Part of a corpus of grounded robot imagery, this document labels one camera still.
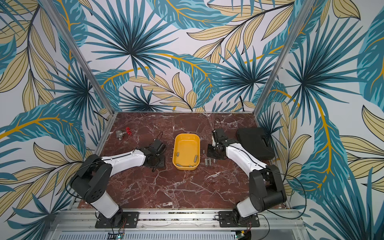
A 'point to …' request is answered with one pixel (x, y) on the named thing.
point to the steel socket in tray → (178, 154)
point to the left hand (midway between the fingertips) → (160, 164)
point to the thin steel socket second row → (210, 161)
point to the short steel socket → (203, 151)
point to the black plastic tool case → (256, 141)
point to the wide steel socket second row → (206, 162)
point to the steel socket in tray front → (195, 158)
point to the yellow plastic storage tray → (186, 151)
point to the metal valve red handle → (119, 133)
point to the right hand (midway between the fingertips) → (209, 152)
